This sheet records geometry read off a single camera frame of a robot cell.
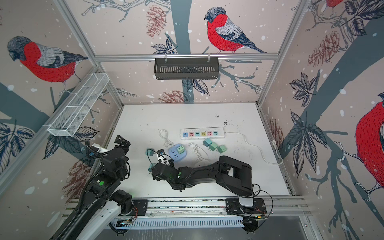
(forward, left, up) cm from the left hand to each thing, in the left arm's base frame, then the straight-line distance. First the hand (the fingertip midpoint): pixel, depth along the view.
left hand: (116, 141), depth 71 cm
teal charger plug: (+6, -10, -23) cm, 25 cm away
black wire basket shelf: (+58, -33, +4) cm, 67 cm away
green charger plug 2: (+9, -51, -22) cm, 56 cm away
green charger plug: (+4, -30, -17) cm, 35 cm away
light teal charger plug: (-3, -13, -24) cm, 27 cm away
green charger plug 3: (+7, -56, -21) cm, 60 cm away
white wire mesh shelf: (+8, +23, +6) cm, 25 cm away
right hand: (-7, -17, -18) cm, 25 cm away
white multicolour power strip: (+19, -45, -21) cm, 53 cm away
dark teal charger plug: (+12, -47, -22) cm, 53 cm away
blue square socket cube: (+3, -26, -21) cm, 33 cm away
